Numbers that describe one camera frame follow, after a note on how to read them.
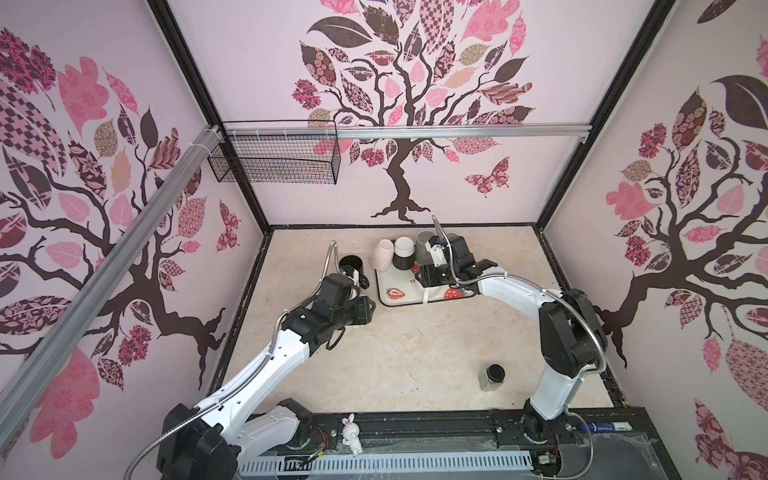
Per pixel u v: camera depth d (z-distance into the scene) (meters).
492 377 0.74
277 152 0.95
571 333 0.48
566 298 0.51
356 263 0.98
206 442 0.37
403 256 1.03
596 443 0.72
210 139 0.83
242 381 0.44
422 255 1.01
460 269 0.71
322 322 0.55
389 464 0.70
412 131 0.95
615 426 0.74
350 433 0.71
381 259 1.03
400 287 1.01
